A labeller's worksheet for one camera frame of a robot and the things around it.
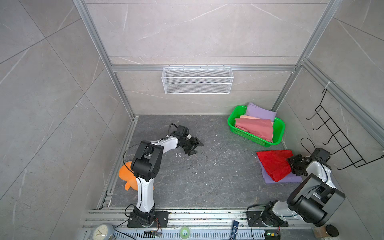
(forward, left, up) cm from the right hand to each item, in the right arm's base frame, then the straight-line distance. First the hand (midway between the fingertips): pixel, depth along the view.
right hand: (288, 159), depth 86 cm
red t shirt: (+2, +4, -7) cm, 8 cm away
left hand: (+12, +51, -1) cm, 52 cm away
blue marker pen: (-32, +36, -6) cm, 48 cm away
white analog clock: (-33, +98, -3) cm, 104 cm away
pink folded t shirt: (+23, +9, 0) cm, 25 cm away
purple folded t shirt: (-12, +4, +1) cm, 12 cm away
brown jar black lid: (-35, -1, 0) cm, 35 cm away
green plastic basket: (+41, +23, 0) cm, 47 cm away
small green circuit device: (-36, +19, -9) cm, 42 cm away
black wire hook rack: (-12, -11, +24) cm, 29 cm away
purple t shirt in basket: (+39, +11, +3) cm, 41 cm away
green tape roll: (-32, +60, -7) cm, 68 cm away
